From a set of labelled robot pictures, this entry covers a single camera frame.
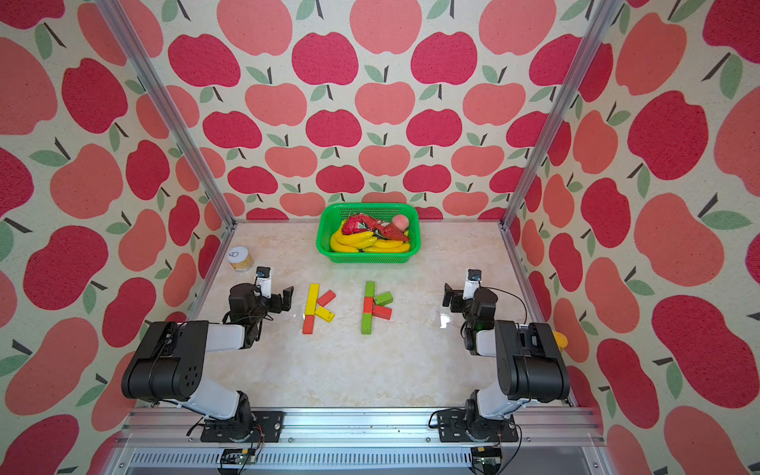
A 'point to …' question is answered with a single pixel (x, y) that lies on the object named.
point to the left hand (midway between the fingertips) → (280, 288)
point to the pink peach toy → (402, 222)
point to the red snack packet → (361, 224)
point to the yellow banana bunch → (365, 241)
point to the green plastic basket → (332, 214)
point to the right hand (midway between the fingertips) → (464, 290)
